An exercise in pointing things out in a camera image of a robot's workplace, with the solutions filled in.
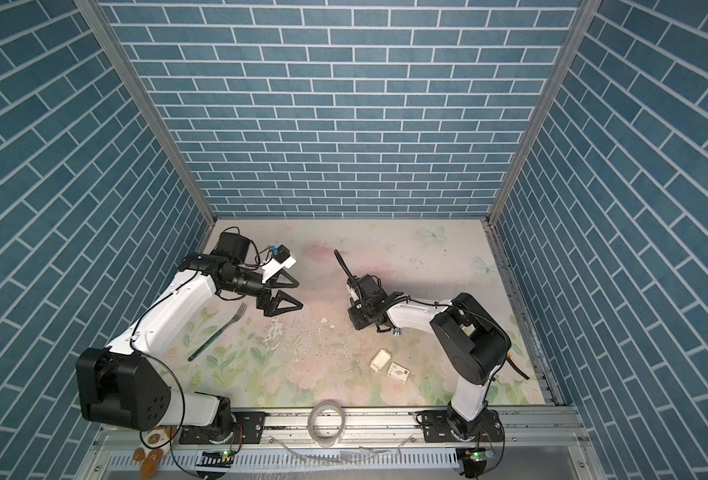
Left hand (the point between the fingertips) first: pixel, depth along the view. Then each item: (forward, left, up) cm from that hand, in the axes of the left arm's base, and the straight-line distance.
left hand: (296, 292), depth 76 cm
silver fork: (-2, +28, -22) cm, 35 cm away
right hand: (+4, -14, -19) cm, 24 cm away
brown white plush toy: (-30, +32, -18) cm, 47 cm away
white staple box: (-14, -27, -20) cm, 36 cm away
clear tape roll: (-25, -7, -22) cm, 34 cm away
